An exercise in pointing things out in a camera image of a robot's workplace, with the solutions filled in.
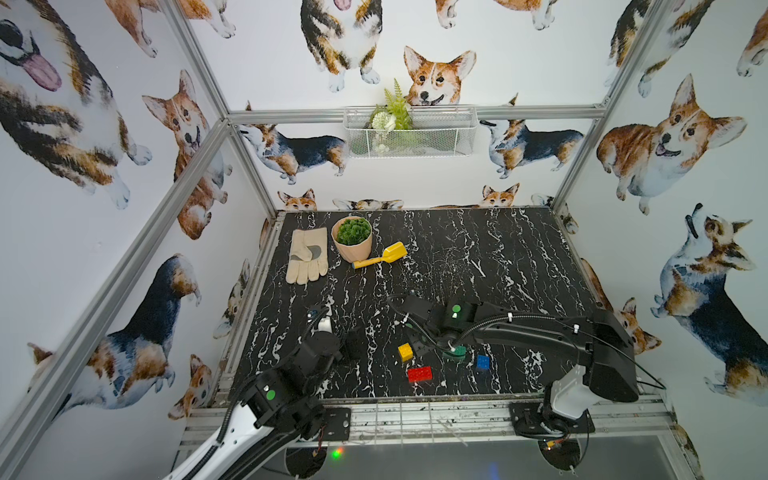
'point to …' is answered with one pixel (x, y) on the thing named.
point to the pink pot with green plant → (352, 236)
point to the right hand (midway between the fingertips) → (412, 343)
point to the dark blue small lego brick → (484, 362)
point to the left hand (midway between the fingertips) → (351, 328)
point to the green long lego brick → (459, 355)
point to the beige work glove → (309, 258)
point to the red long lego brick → (420, 374)
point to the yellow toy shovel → (393, 252)
